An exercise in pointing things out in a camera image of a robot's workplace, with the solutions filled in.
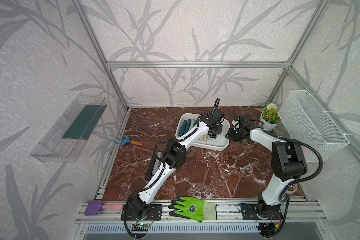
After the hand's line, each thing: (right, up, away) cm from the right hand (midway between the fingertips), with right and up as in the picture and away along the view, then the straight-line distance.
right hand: (226, 134), depth 98 cm
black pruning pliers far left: (-47, -18, -12) cm, 52 cm away
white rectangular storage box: (-3, -6, +1) cm, 6 cm away
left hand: (-5, +3, +2) cm, 6 cm away
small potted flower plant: (+27, +12, -4) cm, 30 cm away
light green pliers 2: (-10, -3, +2) cm, 11 cm away
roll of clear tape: (+31, -30, -18) cm, 47 cm away
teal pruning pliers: (-29, +4, +6) cm, 30 cm away
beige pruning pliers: (-14, -2, +1) cm, 14 cm away
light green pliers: (-16, -3, +1) cm, 17 cm away
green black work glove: (-23, -34, -24) cm, 48 cm away
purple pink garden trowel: (-74, -35, -21) cm, 85 cm away
